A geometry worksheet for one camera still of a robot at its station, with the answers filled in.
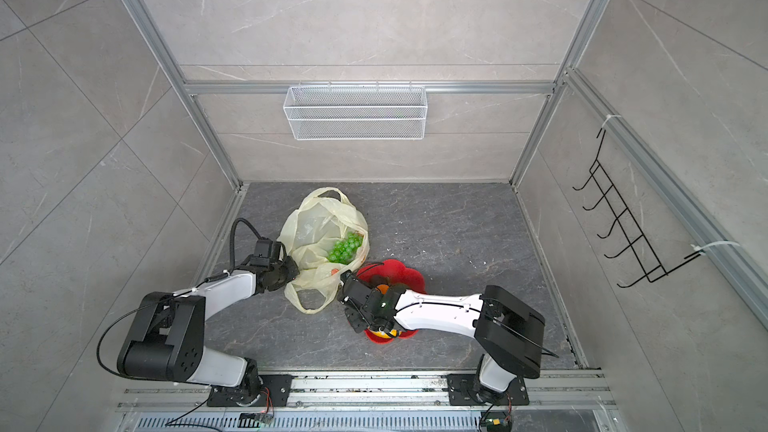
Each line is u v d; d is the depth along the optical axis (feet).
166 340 1.43
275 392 2.40
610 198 2.39
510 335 1.40
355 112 3.29
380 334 2.54
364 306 2.01
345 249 3.12
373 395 2.40
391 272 2.99
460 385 2.44
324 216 3.23
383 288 2.70
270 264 2.40
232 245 2.25
